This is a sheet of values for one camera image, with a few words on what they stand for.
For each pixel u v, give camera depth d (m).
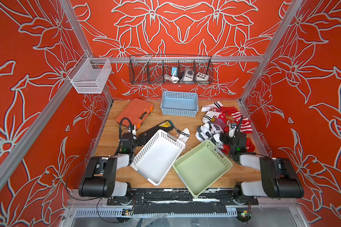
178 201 0.73
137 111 1.07
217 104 1.17
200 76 0.95
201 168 0.90
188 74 0.92
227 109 1.10
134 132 0.81
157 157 0.88
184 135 0.98
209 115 1.02
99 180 0.43
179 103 1.17
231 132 0.79
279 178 0.43
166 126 1.01
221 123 0.98
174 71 0.83
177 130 0.98
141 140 0.83
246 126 1.00
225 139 0.82
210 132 0.93
